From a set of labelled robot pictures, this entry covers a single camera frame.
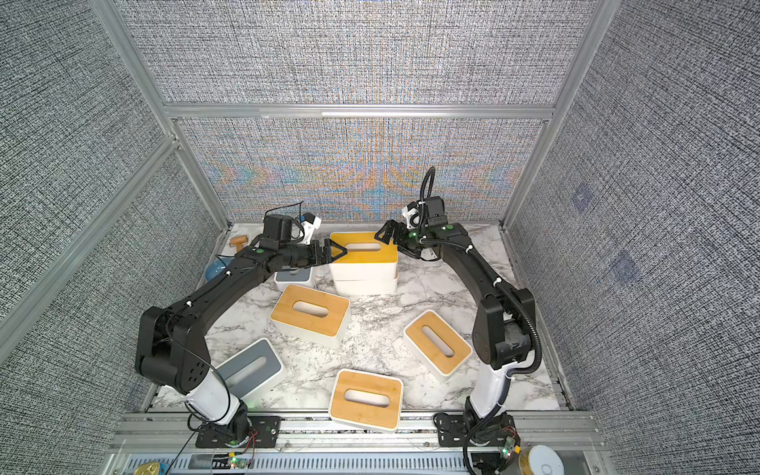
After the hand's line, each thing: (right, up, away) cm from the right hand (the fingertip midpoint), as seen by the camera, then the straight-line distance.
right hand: (385, 233), depth 85 cm
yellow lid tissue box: (-6, -7, +5) cm, 10 cm away
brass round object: (-53, -53, -20) cm, 77 cm away
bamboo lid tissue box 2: (-20, -23, -1) cm, 31 cm away
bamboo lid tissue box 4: (-5, -44, -9) cm, 45 cm away
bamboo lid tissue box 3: (+15, -32, +1) cm, 36 cm away
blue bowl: (-58, -11, +18) cm, 62 cm away
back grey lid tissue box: (-27, -14, +11) cm, 32 cm away
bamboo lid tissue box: (-6, -17, +11) cm, 21 cm away
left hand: (-12, -5, -2) cm, 13 cm away
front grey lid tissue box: (-38, -39, -2) cm, 54 cm away
